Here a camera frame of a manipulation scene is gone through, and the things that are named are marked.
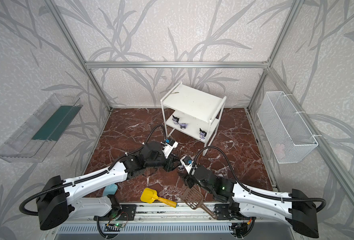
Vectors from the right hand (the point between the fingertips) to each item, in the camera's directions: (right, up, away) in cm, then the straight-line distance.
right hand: (182, 164), depth 75 cm
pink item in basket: (+48, +8, -2) cm, 49 cm away
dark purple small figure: (+1, +19, +9) cm, 22 cm away
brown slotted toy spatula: (+7, -19, +2) cm, 21 cm away
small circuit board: (-30, -28, -5) cm, 41 cm away
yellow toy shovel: (-17, -17, +2) cm, 24 cm away
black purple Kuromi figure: (-4, +23, +11) cm, 26 cm away
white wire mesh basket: (+45, +15, -14) cm, 49 cm away
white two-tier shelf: (+5, +27, -2) cm, 27 cm away
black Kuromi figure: (+11, +15, +4) cm, 19 cm away
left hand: (0, +4, -2) cm, 4 cm away
